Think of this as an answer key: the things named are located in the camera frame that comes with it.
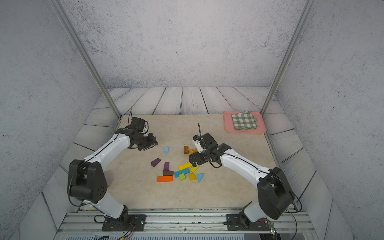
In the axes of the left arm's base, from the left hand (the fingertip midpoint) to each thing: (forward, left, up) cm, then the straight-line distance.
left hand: (158, 143), depth 89 cm
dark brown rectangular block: (-13, -5, -13) cm, 18 cm away
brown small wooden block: (+2, -16, -11) cm, 19 cm away
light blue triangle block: (-16, -24, -11) cm, 31 cm away
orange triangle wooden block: (+1, -20, -11) cm, 22 cm away
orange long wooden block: (-16, -3, -14) cm, 21 cm away
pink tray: (+25, -48, -14) cm, 56 cm away
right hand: (-10, -23, 0) cm, 25 cm away
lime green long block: (-11, -21, -12) cm, 26 cm away
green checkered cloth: (+26, -60, -10) cm, 66 cm away
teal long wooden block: (-12, -15, -13) cm, 23 cm away
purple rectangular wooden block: (-8, -4, -12) cm, 15 cm away
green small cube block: (-16, -14, -11) cm, 24 cm away
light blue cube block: (+2, -2, -11) cm, 12 cm away
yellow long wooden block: (-9, -15, -12) cm, 21 cm away
